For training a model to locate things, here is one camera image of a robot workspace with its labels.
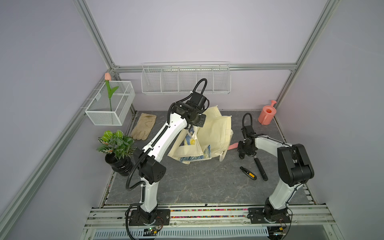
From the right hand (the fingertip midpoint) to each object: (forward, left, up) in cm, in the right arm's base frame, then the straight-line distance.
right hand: (241, 149), depth 98 cm
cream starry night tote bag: (+4, +19, +5) cm, 20 cm away
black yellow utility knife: (-17, -2, +1) cm, 17 cm away
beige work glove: (+20, +69, 0) cm, 72 cm away
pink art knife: (+1, +6, +2) cm, 6 cm away
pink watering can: (+23, -21, +10) cm, 33 cm away
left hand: (+3, +28, +26) cm, 38 cm away
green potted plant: (-11, +69, +22) cm, 73 cm away
